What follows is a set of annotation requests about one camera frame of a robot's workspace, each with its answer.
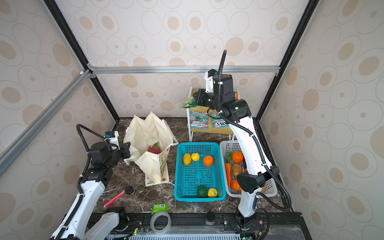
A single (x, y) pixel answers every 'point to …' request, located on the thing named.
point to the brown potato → (236, 169)
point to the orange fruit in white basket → (237, 157)
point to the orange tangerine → (208, 160)
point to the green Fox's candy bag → (219, 123)
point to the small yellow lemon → (195, 156)
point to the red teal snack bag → (198, 120)
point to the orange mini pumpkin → (235, 185)
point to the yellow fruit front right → (212, 192)
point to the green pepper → (228, 156)
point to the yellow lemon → (187, 158)
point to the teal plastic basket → (199, 172)
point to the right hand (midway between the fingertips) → (192, 94)
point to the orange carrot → (228, 171)
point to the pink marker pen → (110, 201)
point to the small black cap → (129, 190)
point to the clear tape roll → (153, 217)
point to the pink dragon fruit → (155, 149)
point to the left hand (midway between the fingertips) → (132, 140)
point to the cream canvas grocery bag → (141, 132)
